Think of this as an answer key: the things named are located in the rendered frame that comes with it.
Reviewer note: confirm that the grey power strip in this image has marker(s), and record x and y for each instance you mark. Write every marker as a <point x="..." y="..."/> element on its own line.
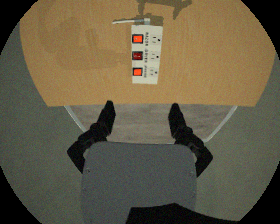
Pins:
<point x="146" y="51"/>

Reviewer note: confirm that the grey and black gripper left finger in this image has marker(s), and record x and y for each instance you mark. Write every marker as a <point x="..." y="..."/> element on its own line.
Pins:
<point x="97" y="132"/>

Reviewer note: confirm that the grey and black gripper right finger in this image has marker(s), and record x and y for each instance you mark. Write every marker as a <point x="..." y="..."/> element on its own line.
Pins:
<point x="186" y="137"/>

